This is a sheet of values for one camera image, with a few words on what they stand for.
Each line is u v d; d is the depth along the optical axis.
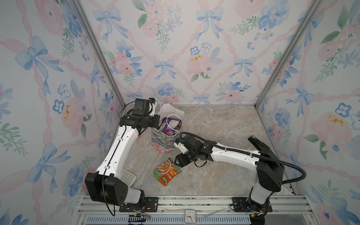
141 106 0.58
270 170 0.44
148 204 0.74
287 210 0.73
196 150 0.63
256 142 0.96
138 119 0.52
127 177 0.82
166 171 0.84
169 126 0.84
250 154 0.48
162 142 0.81
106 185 0.39
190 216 0.69
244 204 0.72
